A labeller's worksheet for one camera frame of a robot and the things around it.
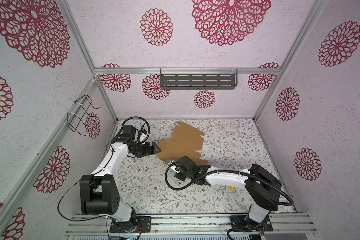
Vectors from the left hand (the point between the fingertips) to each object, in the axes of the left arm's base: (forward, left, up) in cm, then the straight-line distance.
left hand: (154, 152), depth 84 cm
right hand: (-5, -11, -6) cm, 13 cm away
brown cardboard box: (+18, -18, -15) cm, 30 cm away
